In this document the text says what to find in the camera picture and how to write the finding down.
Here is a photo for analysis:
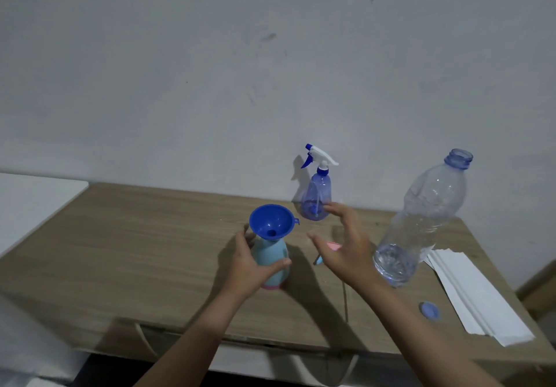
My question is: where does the person's left hand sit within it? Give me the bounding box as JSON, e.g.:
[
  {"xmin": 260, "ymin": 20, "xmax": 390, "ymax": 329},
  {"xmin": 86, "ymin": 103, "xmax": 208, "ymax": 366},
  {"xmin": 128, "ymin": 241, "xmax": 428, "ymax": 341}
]
[{"xmin": 221, "ymin": 228, "xmax": 292, "ymax": 303}]

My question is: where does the person's right hand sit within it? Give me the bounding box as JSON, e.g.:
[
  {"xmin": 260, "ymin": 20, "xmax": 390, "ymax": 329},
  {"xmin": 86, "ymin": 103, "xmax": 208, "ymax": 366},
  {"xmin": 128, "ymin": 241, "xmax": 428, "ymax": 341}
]
[{"xmin": 306, "ymin": 202, "xmax": 379, "ymax": 290}]

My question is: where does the pink spray head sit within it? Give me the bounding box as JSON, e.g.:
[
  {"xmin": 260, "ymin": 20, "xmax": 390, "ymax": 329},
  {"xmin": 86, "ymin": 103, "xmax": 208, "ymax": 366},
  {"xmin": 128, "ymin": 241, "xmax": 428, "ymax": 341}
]
[{"xmin": 313, "ymin": 241, "xmax": 349, "ymax": 323}]

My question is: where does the light blue pink spray bottle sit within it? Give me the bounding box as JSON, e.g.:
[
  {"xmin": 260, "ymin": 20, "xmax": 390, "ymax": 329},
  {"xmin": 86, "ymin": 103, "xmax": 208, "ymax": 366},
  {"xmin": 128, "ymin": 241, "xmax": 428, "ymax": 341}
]
[{"xmin": 251, "ymin": 234, "xmax": 291, "ymax": 291}]

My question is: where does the blue plastic funnel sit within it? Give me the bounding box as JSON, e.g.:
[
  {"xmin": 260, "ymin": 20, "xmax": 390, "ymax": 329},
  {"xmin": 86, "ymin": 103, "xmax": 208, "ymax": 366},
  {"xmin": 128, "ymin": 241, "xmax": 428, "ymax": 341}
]
[{"xmin": 248, "ymin": 203, "xmax": 301, "ymax": 240}]

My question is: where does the transparent blue spray bottle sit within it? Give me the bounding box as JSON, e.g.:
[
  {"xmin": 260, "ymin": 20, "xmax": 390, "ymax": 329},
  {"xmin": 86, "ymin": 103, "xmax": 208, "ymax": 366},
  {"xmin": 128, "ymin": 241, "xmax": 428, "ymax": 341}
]
[{"xmin": 299, "ymin": 173, "xmax": 333, "ymax": 221}]

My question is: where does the blue bottle cap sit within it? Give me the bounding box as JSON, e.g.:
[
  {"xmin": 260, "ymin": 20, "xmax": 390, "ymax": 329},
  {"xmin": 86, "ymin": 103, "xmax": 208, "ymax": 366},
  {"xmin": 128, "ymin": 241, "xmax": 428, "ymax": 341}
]
[{"xmin": 419, "ymin": 301, "xmax": 442, "ymax": 322}]

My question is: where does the clear plastic water bottle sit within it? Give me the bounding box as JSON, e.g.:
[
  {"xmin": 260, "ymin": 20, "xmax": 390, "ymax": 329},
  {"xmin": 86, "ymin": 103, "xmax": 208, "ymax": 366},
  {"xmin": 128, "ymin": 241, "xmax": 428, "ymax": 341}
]
[{"xmin": 372, "ymin": 148, "xmax": 474, "ymax": 289}]

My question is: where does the white and blue spray head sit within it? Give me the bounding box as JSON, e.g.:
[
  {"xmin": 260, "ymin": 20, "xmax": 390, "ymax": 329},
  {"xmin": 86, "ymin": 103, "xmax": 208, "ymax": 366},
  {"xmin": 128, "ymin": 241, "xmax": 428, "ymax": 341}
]
[{"xmin": 300, "ymin": 143, "xmax": 339, "ymax": 177}]

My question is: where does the stack of white paper towels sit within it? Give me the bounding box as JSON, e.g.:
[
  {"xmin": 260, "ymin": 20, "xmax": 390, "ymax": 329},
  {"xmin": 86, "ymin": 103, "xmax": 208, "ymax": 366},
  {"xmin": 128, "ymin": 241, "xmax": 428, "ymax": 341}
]
[{"xmin": 422, "ymin": 249, "xmax": 536, "ymax": 348}]

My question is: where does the person's right forearm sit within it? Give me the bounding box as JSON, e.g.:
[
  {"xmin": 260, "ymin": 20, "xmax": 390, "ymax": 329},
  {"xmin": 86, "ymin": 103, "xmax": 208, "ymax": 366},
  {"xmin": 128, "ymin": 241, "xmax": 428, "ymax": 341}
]
[{"xmin": 360, "ymin": 278, "xmax": 504, "ymax": 387}]

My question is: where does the person's left forearm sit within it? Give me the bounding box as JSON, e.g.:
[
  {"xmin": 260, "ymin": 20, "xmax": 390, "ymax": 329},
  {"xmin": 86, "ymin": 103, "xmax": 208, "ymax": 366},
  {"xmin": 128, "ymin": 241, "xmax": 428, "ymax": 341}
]
[{"xmin": 134, "ymin": 291, "xmax": 244, "ymax": 387}]

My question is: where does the black panel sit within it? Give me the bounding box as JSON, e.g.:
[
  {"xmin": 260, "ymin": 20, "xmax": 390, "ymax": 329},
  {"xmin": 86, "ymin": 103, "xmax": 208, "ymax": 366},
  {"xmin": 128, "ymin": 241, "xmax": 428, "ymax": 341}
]
[{"xmin": 71, "ymin": 354, "xmax": 279, "ymax": 387}]

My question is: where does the wooden chair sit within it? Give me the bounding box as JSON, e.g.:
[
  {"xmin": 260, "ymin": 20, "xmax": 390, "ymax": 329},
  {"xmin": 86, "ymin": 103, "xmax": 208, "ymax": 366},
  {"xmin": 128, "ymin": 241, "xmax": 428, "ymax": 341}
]
[{"xmin": 515, "ymin": 260, "xmax": 556, "ymax": 318}]

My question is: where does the white cabinet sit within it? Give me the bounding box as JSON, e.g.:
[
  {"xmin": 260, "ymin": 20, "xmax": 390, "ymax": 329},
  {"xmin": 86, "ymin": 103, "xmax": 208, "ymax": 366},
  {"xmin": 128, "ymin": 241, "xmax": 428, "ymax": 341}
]
[{"xmin": 0, "ymin": 172, "xmax": 90, "ymax": 387}]

